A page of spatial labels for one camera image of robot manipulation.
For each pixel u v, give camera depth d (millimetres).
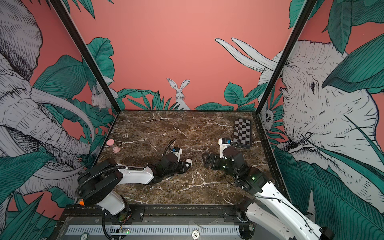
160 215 748
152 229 702
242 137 1012
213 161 613
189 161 870
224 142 628
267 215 567
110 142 904
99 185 446
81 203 762
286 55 860
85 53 854
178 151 817
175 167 711
